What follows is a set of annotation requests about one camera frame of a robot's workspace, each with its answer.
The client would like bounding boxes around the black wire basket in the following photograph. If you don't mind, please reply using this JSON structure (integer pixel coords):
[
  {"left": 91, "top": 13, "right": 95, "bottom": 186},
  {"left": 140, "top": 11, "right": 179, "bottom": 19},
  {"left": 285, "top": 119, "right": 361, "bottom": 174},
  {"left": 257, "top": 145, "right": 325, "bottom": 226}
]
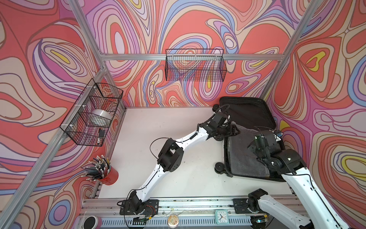
[
  {"left": 60, "top": 79, "right": 124, "bottom": 147},
  {"left": 165, "top": 48, "right": 227, "bottom": 82}
]

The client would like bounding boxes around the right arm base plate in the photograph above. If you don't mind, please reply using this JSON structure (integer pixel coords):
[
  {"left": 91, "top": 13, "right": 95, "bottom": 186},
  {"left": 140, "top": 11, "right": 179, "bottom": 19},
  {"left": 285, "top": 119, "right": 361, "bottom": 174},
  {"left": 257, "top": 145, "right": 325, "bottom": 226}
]
[{"left": 231, "top": 198, "right": 267, "bottom": 215}]

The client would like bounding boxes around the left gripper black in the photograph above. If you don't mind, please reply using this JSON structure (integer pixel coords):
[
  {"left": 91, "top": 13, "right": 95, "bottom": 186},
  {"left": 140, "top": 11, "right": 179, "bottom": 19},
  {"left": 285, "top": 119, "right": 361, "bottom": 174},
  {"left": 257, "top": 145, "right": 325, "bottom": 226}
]
[{"left": 215, "top": 125, "right": 242, "bottom": 139}]

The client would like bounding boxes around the small teal clock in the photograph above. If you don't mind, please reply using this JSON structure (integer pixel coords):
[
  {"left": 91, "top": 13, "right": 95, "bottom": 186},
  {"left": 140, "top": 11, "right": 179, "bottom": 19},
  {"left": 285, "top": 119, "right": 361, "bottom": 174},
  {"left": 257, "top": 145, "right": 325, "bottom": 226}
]
[{"left": 215, "top": 210, "right": 229, "bottom": 225}]

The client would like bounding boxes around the round beige badge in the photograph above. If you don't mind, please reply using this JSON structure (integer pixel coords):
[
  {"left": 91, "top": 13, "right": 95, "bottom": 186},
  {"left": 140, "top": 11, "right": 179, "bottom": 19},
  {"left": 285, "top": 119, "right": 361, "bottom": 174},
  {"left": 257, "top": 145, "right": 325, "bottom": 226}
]
[{"left": 167, "top": 214, "right": 179, "bottom": 229}]

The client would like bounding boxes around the red pen cup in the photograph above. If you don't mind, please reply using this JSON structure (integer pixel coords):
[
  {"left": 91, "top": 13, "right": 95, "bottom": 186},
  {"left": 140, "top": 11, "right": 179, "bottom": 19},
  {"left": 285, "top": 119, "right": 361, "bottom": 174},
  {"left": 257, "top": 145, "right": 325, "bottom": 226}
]
[{"left": 82, "top": 155, "right": 119, "bottom": 186}]

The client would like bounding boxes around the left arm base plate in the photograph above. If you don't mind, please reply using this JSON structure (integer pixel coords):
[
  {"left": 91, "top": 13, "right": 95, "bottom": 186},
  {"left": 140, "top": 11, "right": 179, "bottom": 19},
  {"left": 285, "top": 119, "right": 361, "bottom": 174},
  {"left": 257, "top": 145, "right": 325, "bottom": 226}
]
[{"left": 117, "top": 199, "right": 159, "bottom": 216}]

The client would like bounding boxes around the black wire basket left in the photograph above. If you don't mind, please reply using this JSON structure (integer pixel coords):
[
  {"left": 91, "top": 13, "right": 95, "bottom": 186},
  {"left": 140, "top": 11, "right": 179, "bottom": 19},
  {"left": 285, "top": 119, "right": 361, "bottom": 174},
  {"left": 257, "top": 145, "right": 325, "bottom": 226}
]
[{"left": 60, "top": 79, "right": 124, "bottom": 147}]

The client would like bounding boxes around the black round speaker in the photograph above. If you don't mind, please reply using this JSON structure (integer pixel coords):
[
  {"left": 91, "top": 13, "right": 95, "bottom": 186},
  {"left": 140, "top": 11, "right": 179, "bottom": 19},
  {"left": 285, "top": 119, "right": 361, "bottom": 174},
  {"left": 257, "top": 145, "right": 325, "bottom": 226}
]
[{"left": 82, "top": 216, "right": 102, "bottom": 229}]

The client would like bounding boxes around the grey towel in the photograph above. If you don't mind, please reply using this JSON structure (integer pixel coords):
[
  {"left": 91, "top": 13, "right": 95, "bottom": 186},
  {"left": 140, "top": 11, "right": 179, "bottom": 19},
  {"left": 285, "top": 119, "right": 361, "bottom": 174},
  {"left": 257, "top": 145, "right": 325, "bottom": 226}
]
[{"left": 227, "top": 125, "right": 270, "bottom": 178}]

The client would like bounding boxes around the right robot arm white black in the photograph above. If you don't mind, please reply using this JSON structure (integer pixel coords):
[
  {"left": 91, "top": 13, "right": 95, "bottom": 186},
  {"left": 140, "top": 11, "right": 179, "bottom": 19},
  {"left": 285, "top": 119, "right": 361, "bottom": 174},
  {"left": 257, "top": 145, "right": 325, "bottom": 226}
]
[{"left": 248, "top": 130, "right": 350, "bottom": 229}]

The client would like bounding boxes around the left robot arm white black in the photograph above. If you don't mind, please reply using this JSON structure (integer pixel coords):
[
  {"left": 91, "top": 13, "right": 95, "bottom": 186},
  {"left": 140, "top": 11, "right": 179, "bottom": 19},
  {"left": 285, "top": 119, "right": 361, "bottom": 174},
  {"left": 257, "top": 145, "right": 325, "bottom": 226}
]
[{"left": 121, "top": 104, "right": 240, "bottom": 215}]

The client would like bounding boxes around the small black device in basket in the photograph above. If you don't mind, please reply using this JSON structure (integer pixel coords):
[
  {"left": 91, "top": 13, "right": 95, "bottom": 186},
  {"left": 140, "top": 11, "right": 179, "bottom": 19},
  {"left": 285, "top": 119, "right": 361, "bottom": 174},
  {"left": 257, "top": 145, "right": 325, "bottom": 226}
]
[{"left": 98, "top": 128, "right": 105, "bottom": 141}]

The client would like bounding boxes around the black wire basket back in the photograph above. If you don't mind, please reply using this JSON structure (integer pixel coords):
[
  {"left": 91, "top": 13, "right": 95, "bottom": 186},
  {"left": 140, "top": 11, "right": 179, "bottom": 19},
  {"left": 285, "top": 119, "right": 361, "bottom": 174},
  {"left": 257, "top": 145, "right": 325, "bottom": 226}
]
[{"left": 165, "top": 48, "right": 227, "bottom": 82}]

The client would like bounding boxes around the black suitcase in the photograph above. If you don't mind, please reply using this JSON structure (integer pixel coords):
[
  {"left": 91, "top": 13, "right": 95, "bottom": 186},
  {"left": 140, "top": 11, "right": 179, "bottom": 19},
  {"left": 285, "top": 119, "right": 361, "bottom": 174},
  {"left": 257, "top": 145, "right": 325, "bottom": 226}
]
[{"left": 213, "top": 96, "right": 285, "bottom": 182}]

